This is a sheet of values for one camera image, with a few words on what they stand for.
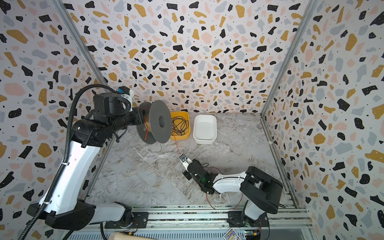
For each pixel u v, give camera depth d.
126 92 0.54
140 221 0.73
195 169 0.68
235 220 0.74
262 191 0.44
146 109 0.63
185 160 0.72
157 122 0.65
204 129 1.06
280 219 0.76
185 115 1.16
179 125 1.13
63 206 0.37
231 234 0.69
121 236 0.69
